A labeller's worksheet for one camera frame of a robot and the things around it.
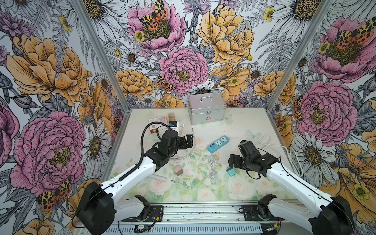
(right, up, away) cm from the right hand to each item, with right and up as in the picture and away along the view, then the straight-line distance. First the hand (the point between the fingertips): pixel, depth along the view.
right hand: (236, 164), depth 82 cm
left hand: (-29, +14, 0) cm, 32 cm away
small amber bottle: (-40, +28, +29) cm, 57 cm away
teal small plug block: (-1, -6, +5) cm, 8 cm away
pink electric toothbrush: (-31, +21, +29) cm, 47 cm away
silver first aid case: (-14, +33, +24) cm, 43 cm away
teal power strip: (-11, +7, +14) cm, 20 cm away
